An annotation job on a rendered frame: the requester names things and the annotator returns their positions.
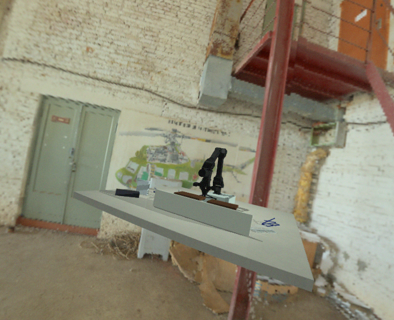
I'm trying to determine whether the white rectangular panel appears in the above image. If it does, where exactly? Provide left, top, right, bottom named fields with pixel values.
left=153, top=189, right=253, bottom=236

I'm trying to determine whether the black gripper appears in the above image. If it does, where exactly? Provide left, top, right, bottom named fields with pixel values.
left=193, top=177, right=218, bottom=197

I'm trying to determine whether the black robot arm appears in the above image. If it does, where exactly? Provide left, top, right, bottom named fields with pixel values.
left=198, top=147, right=227, bottom=195

